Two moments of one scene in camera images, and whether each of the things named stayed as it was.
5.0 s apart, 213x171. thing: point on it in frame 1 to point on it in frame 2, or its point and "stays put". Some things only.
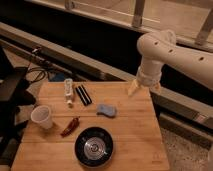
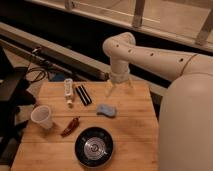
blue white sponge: x=106 y=109 stays put
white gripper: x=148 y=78 to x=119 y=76
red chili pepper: x=70 y=126 stays put
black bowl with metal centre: x=94 y=146 stays put
